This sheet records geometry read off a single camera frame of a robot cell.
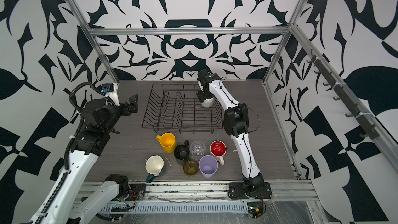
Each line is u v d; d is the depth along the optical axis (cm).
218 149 87
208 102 96
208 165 81
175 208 65
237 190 74
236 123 62
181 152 85
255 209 71
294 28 87
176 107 99
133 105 63
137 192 73
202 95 91
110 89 56
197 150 87
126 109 61
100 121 50
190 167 81
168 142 89
